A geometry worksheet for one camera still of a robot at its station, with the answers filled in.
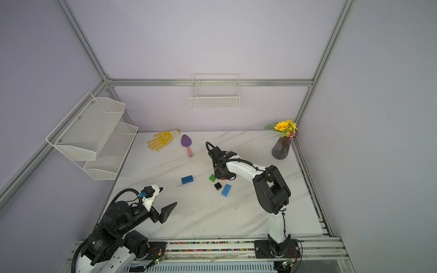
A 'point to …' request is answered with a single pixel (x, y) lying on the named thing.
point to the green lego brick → (213, 178)
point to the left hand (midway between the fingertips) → (167, 198)
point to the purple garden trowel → (186, 141)
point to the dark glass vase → (281, 148)
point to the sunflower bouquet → (287, 128)
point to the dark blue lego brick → (187, 179)
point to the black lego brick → (218, 186)
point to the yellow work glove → (164, 139)
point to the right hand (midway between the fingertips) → (224, 176)
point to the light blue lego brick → (226, 190)
